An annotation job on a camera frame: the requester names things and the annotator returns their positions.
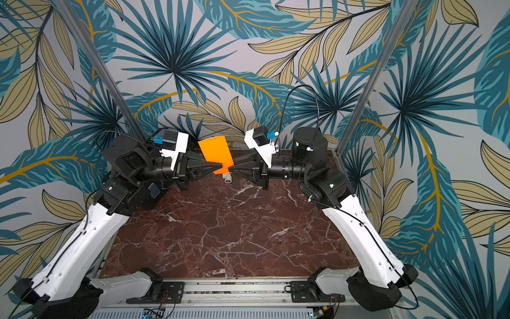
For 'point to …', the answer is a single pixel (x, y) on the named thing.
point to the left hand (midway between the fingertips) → (218, 168)
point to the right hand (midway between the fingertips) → (231, 164)
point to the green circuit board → (153, 313)
